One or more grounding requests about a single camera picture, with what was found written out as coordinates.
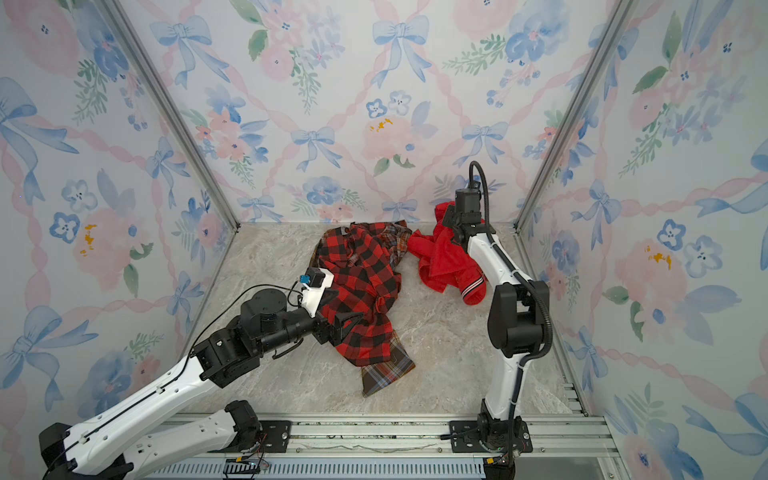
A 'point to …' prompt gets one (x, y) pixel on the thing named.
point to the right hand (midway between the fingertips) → (459, 207)
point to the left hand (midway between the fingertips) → (350, 301)
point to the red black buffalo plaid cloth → (361, 263)
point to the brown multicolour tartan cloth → (374, 378)
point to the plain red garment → (444, 260)
